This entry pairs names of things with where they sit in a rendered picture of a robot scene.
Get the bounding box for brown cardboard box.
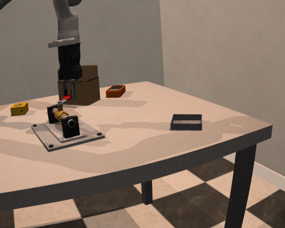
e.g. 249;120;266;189
57;65;100;106

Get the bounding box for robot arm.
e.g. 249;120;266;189
0;0;82;31

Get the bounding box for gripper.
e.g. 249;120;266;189
48;28;82;100

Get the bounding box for ball valve with red handle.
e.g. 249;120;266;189
44;94;87;143

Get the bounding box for orange digital multimeter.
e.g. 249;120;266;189
106;85;125;98

